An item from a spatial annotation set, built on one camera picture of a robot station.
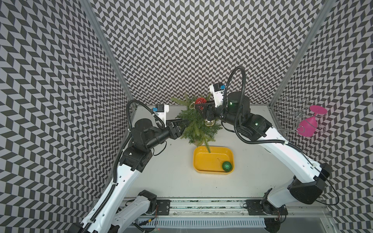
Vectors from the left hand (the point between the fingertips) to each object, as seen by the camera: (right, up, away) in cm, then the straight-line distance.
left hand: (185, 123), depth 62 cm
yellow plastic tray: (+10, -25, +25) cm, 37 cm away
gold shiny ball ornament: (+11, -1, +9) cm, 14 cm away
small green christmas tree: (+6, -4, +9) cm, 11 cm away
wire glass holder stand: (+70, +6, +35) cm, 79 cm away
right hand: (+7, +7, +1) cm, 10 cm away
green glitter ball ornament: (+23, -26, +20) cm, 40 cm away
